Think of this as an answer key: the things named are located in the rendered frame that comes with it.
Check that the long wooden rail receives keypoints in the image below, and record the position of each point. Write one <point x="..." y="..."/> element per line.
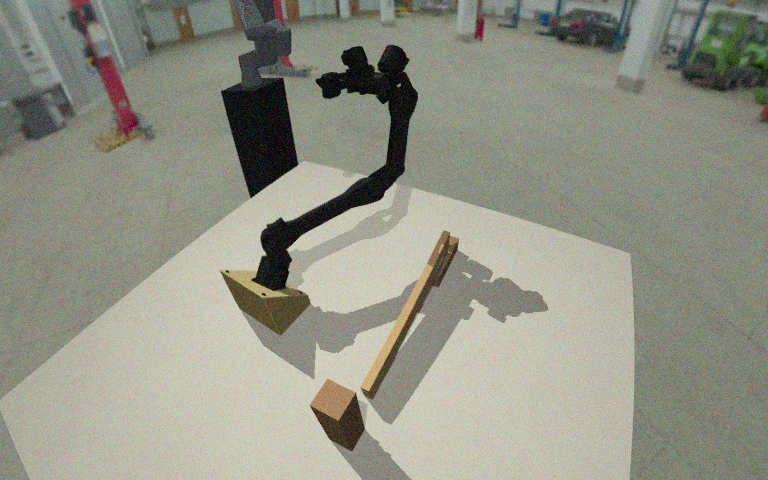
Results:
<point x="389" y="351"/>

